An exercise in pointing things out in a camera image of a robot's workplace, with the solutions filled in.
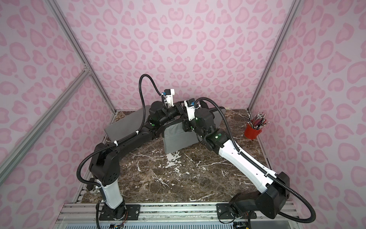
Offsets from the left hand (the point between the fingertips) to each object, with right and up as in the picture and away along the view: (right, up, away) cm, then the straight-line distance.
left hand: (192, 101), depth 74 cm
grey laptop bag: (-45, -13, +32) cm, 57 cm away
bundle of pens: (+44, -11, +19) cm, 49 cm away
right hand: (-5, -7, -3) cm, 9 cm away
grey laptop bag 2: (-8, -19, +2) cm, 21 cm away
